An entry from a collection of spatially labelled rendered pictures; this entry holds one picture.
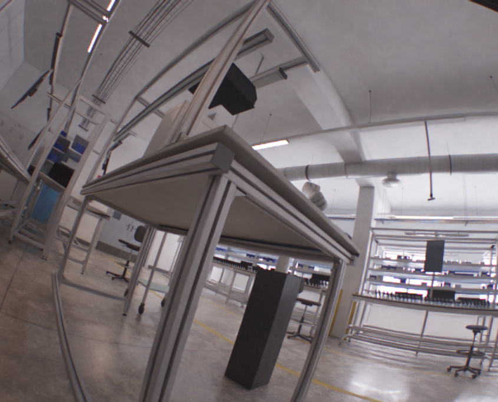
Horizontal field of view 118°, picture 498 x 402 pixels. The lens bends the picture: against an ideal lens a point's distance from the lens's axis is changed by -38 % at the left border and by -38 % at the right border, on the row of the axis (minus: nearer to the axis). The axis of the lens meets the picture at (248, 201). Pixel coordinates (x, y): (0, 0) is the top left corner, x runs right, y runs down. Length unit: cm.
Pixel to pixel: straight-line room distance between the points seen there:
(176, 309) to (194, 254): 11
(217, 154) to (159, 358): 39
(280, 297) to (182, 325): 117
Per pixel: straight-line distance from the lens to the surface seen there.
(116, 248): 788
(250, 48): 93
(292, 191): 60
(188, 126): 65
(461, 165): 464
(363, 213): 549
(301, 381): 109
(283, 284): 159
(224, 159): 45
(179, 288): 44
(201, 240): 44
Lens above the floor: 75
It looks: 18 degrees up
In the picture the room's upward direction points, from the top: 17 degrees clockwise
